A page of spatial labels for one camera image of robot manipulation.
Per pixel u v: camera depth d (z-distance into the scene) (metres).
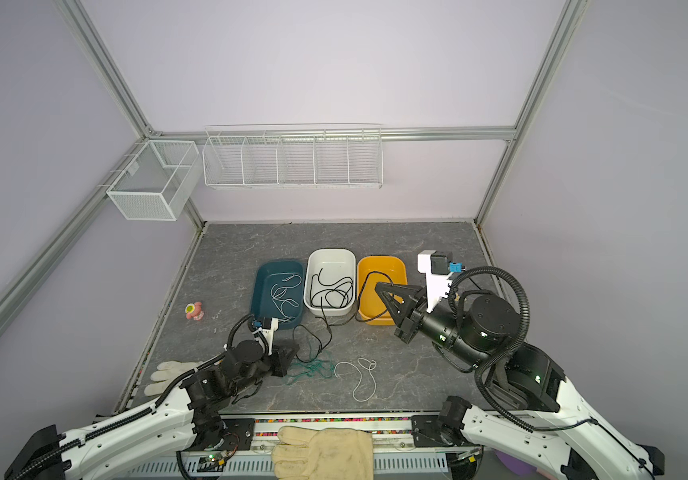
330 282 1.02
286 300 0.94
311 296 0.98
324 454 0.71
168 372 0.83
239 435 0.74
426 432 0.74
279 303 0.94
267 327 0.72
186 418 0.54
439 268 0.43
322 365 0.85
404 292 0.48
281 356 0.69
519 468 0.69
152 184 0.97
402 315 0.47
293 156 0.98
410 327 0.44
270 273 1.02
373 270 1.00
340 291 0.99
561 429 0.40
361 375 0.83
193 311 0.91
